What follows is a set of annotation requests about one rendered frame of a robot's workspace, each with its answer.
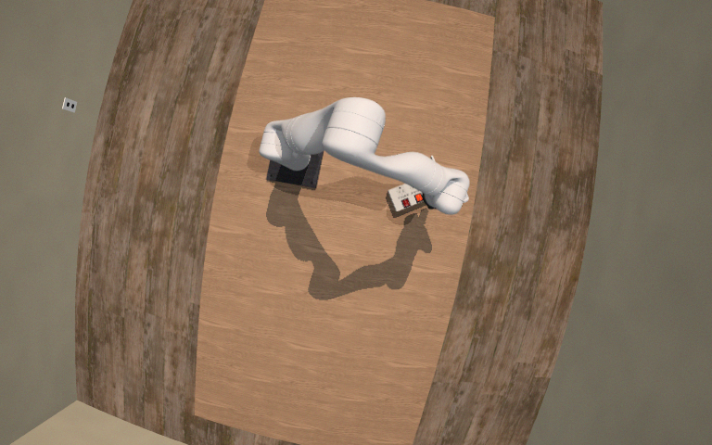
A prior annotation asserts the white power strip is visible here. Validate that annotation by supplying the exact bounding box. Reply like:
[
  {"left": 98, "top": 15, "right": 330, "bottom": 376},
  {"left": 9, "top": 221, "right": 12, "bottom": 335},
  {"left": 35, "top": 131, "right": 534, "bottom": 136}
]
[{"left": 388, "top": 184, "right": 424, "bottom": 211}]

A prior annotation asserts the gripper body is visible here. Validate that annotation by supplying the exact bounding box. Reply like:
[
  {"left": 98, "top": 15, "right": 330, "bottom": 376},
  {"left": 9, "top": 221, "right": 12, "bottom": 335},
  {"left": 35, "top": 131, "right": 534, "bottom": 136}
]
[{"left": 422, "top": 193, "right": 469, "bottom": 210}]

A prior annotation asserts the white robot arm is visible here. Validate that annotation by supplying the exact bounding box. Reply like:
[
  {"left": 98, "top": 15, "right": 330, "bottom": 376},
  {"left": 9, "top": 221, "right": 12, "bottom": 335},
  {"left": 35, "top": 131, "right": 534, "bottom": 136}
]
[{"left": 259, "top": 97, "right": 470, "bottom": 215}]

